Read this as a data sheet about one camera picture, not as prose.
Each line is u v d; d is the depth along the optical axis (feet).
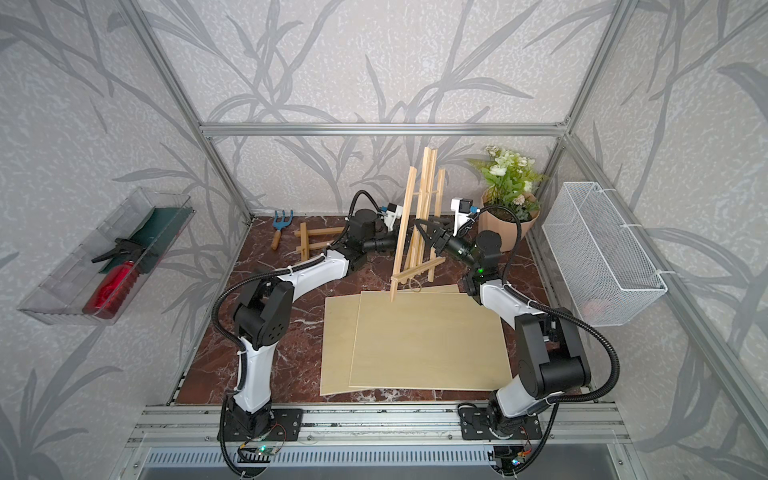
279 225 3.91
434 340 3.17
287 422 2.41
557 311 1.54
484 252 2.07
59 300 1.90
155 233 2.30
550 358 1.48
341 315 3.03
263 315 1.75
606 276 1.98
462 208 2.28
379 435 2.38
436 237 2.33
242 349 1.83
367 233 2.45
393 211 2.76
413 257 2.57
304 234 3.57
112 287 1.90
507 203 3.36
